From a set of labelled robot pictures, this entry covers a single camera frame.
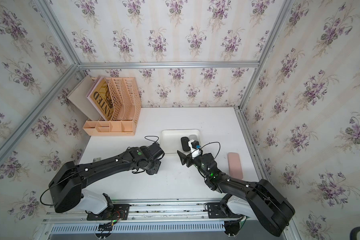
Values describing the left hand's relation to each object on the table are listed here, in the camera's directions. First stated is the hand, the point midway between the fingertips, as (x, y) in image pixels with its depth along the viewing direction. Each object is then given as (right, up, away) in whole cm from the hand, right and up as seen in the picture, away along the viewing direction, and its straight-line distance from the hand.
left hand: (156, 168), depth 83 cm
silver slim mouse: (+22, +16, +20) cm, 34 cm away
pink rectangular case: (+46, -2, +4) cm, 46 cm away
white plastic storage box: (+7, +14, +16) cm, 22 cm away
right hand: (+16, +12, -2) cm, 20 cm away
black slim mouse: (+16, +13, +15) cm, 26 cm away
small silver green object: (-38, +3, +6) cm, 38 cm away
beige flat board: (-47, +41, +4) cm, 63 cm away
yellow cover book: (-38, +42, +11) cm, 58 cm away
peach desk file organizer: (-32, +39, +37) cm, 62 cm away
